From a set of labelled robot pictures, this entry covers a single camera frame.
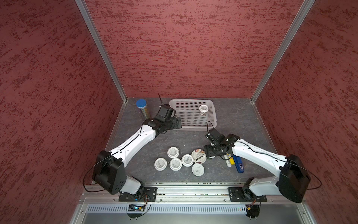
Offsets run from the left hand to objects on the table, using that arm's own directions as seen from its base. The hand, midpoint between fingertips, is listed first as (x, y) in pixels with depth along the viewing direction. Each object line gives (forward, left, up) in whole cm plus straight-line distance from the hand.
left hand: (173, 125), depth 84 cm
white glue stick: (-19, -34, -15) cm, 42 cm away
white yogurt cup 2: (-13, 0, -10) cm, 17 cm away
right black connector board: (-42, -42, -16) cm, 61 cm away
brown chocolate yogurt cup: (-15, -16, -11) cm, 25 cm away
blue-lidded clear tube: (+13, +21, +5) cm, 25 cm away
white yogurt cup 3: (-18, -9, -10) cm, 23 cm away
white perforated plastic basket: (+16, -13, -16) cm, 26 cm away
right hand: (-15, -23, -10) cm, 29 cm away
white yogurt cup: (+21, -21, -9) cm, 31 cm away
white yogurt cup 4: (-21, -2, -10) cm, 23 cm away
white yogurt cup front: (-23, -15, -10) cm, 29 cm away
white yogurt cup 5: (-21, +7, -10) cm, 24 cm away
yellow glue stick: (-17, -37, -15) cm, 43 cm away
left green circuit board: (-41, +20, -17) cm, 49 cm away
